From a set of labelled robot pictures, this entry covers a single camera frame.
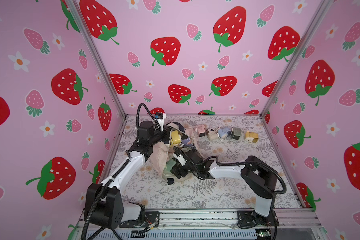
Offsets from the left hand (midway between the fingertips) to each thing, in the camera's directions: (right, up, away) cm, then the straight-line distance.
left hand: (172, 125), depth 81 cm
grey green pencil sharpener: (+43, -5, +22) cm, 48 cm away
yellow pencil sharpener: (+53, -7, +21) cm, 58 cm away
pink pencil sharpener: (+18, -2, +24) cm, 30 cm away
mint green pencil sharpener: (-2, -23, +5) cm, 24 cm away
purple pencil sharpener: (+7, -10, +9) cm, 15 cm away
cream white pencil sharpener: (+26, -6, +23) cm, 35 cm away
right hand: (0, -26, +5) cm, 26 cm away
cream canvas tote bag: (-7, -15, +1) cm, 17 cm away
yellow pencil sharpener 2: (+1, -7, +12) cm, 14 cm away
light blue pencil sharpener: (+35, -4, +23) cm, 42 cm away
